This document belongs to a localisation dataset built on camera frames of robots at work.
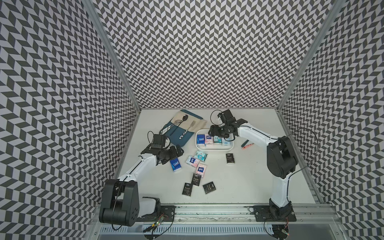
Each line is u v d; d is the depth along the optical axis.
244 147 0.96
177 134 1.02
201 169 0.85
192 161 0.89
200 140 0.94
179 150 0.80
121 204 0.41
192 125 1.08
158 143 0.69
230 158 0.90
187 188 0.79
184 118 1.12
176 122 1.08
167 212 0.73
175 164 0.86
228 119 0.75
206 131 0.96
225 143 0.96
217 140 0.97
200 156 0.91
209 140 0.94
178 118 1.12
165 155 0.72
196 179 0.81
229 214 0.74
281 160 0.51
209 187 0.79
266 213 0.73
